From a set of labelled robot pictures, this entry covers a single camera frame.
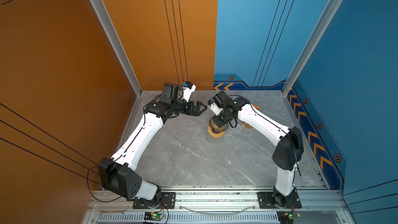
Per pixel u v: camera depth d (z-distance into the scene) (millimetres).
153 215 709
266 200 725
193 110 655
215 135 855
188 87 666
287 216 708
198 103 660
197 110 656
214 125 758
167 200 742
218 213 709
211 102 769
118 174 393
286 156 467
